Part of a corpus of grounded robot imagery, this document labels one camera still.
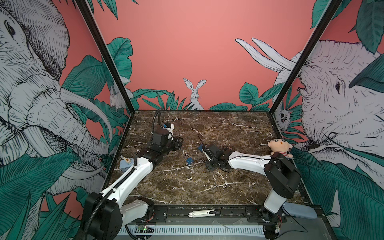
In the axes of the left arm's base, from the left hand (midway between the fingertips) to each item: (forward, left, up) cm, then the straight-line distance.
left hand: (182, 137), depth 80 cm
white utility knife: (-34, -10, -20) cm, 40 cm away
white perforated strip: (-41, -13, -20) cm, 47 cm away
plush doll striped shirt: (0, -61, -13) cm, 63 cm away
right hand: (-7, -14, -17) cm, 24 cm away
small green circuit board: (-39, +19, -18) cm, 47 cm away
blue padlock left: (-5, -3, -20) cm, 21 cm away
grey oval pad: (-35, -60, -19) cm, 71 cm away
